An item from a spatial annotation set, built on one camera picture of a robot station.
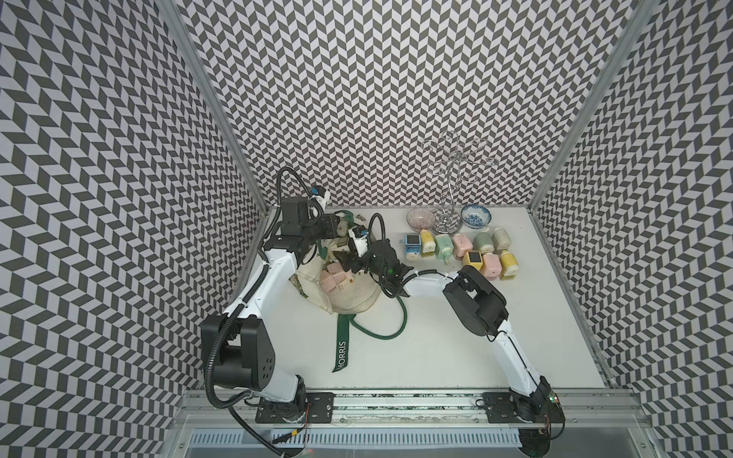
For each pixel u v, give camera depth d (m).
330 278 0.92
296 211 0.63
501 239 0.99
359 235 0.81
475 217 1.12
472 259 0.94
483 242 0.99
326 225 0.74
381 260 0.74
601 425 0.73
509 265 0.94
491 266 0.94
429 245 0.97
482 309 0.58
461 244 0.98
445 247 0.97
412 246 1.02
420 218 1.12
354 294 0.94
